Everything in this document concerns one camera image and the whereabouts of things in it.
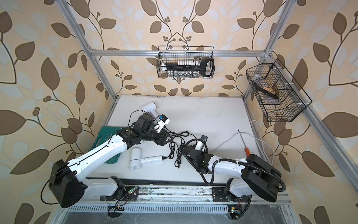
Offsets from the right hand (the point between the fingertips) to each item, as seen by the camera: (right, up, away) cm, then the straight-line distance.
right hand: (193, 147), depth 88 cm
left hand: (-14, +10, -12) cm, 21 cm away
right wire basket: (+46, +28, -14) cm, 55 cm away
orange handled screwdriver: (+35, -3, +1) cm, 35 cm away
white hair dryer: (-34, -6, -6) cm, 35 cm away
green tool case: (-60, +8, +6) cm, 61 cm away
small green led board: (-33, -19, -14) cm, 41 cm away
